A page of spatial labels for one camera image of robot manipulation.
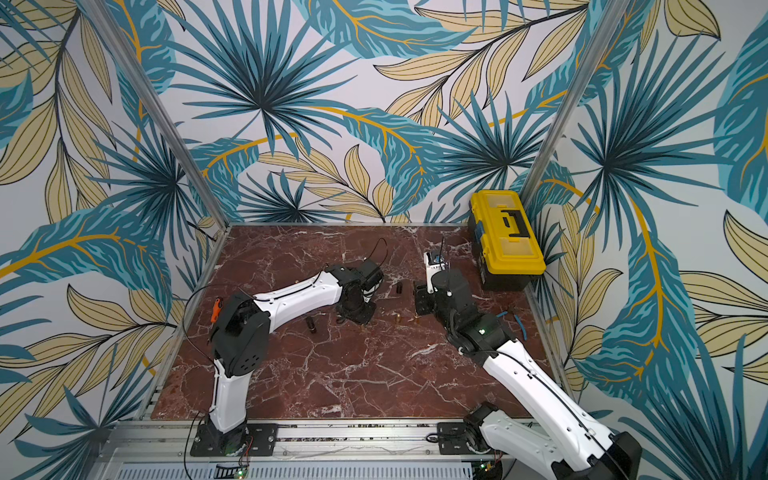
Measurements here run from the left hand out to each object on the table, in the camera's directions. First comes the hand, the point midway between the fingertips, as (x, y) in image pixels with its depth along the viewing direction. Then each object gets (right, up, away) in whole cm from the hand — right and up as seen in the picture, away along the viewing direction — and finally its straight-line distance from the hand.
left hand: (361, 321), depth 88 cm
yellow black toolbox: (+45, +23, +4) cm, 51 cm away
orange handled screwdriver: (-46, +2, +6) cm, 47 cm away
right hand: (+17, +13, -14) cm, 26 cm away
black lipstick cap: (+12, +9, +11) cm, 19 cm away
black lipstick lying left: (-15, -1, 0) cm, 15 cm away
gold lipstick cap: (+11, 0, +4) cm, 12 cm away
